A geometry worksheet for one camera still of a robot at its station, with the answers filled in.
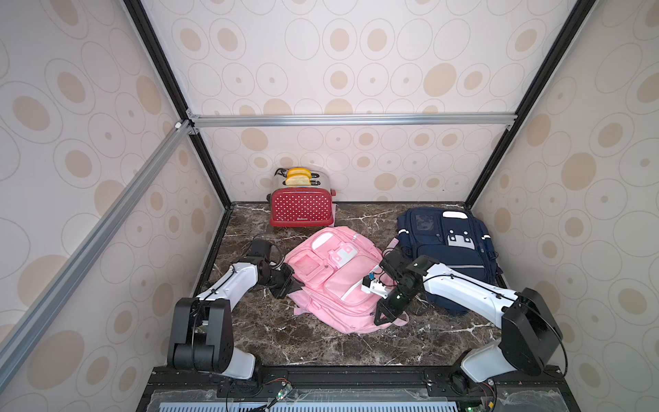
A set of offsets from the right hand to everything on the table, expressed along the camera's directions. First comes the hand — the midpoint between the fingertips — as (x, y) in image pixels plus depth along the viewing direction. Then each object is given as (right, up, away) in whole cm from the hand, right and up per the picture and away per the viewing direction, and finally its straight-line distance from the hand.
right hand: (379, 326), depth 77 cm
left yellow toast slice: (-28, +52, +27) cm, 65 cm away
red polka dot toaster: (-27, +38, +25) cm, 53 cm away
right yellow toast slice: (-28, +48, +24) cm, 61 cm away
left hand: (-22, +13, +7) cm, 27 cm away
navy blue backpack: (+34, +25, +26) cm, 50 cm away
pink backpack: (-15, +16, +14) cm, 26 cm away
